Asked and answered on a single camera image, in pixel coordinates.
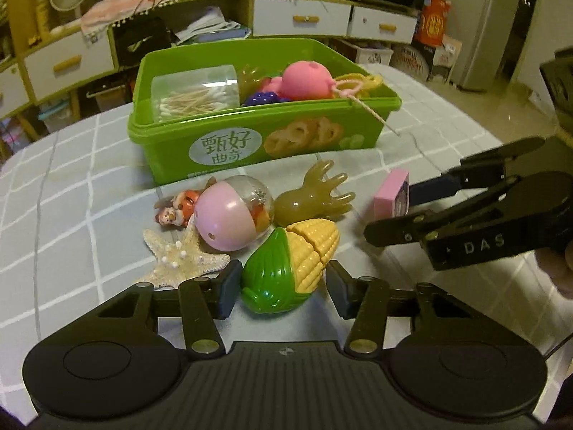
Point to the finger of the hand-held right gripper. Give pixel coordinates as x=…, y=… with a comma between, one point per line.
x=403, y=230
x=429, y=190

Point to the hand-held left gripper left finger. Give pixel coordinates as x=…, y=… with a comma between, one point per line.
x=229, y=291

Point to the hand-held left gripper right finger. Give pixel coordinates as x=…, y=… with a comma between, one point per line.
x=338, y=291

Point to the small pink box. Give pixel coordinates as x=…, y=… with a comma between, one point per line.
x=387, y=192

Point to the toy corn yellow tip half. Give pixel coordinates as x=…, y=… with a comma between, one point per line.
x=318, y=237

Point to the yellow toy piece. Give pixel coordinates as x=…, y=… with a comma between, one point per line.
x=362, y=83

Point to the green plastic box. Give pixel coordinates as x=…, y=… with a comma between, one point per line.
x=179, y=143

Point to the purple toy grapes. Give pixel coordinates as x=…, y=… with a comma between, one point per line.
x=264, y=97

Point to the clear cotton swab jar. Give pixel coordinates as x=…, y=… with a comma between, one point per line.
x=192, y=94

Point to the person's right hand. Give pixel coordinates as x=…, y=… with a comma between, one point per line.
x=559, y=273

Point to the beige starfish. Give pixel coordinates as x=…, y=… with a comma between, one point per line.
x=179, y=260

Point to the pink clear capsule ball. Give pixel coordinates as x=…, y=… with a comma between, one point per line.
x=224, y=215

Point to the small cartoon figurine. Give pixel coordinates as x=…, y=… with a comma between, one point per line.
x=181, y=204

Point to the white plastic basket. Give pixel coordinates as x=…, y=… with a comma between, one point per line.
x=374, y=56

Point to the grey checked tablecloth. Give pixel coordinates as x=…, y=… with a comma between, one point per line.
x=89, y=215

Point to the red printed gift box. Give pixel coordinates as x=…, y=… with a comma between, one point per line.
x=432, y=22

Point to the grey refrigerator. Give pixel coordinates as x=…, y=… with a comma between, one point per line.
x=483, y=22

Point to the white cabinet drawer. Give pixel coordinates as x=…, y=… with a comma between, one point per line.
x=367, y=20
x=44, y=60
x=277, y=9
x=9, y=94

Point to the clear storage bin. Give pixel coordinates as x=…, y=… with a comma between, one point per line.
x=56, y=115
x=107, y=96

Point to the wooden cabinet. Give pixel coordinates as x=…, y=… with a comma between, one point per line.
x=241, y=9

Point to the pile of papers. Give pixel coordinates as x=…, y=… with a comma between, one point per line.
x=210, y=27

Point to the black bag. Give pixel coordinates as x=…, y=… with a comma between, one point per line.
x=138, y=40

